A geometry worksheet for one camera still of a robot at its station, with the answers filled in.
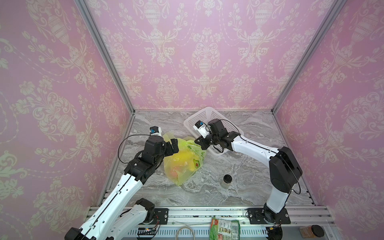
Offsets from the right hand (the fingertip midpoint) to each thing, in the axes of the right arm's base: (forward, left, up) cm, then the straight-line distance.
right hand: (196, 140), depth 86 cm
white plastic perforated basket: (+29, -8, -9) cm, 31 cm away
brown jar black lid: (-44, -47, -9) cm, 65 cm away
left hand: (-7, +13, +9) cm, 17 cm away
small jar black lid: (-20, -16, -7) cm, 27 cm away
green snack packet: (-42, -11, -13) cm, 45 cm away
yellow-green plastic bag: (-15, +9, -1) cm, 17 cm away
